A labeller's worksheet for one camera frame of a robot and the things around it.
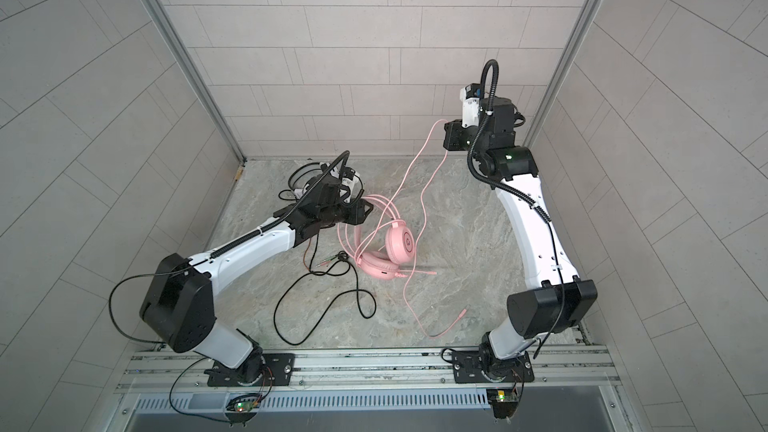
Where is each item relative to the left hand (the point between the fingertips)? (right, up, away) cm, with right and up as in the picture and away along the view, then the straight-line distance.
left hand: (376, 202), depth 83 cm
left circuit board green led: (-27, -42, -18) cm, 53 cm away
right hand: (+18, +20, -10) cm, 29 cm away
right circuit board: (+30, -45, -15) cm, 56 cm away
